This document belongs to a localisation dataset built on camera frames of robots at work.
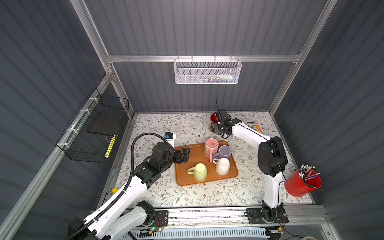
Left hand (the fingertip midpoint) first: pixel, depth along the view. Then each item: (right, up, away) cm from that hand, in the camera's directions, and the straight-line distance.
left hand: (182, 148), depth 76 cm
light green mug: (+9, -12, +3) cm, 16 cm away
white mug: (+22, -10, +7) cm, 25 cm away
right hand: (+23, +11, +22) cm, 34 cm away
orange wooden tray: (+7, -8, +23) cm, 26 cm away
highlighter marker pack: (+51, +12, +36) cm, 64 cm away
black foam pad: (-41, +13, +2) cm, 43 cm away
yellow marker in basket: (-33, +1, -8) cm, 34 cm away
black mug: (+20, +14, +30) cm, 38 cm away
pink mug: (+16, -1, +11) cm, 20 cm away
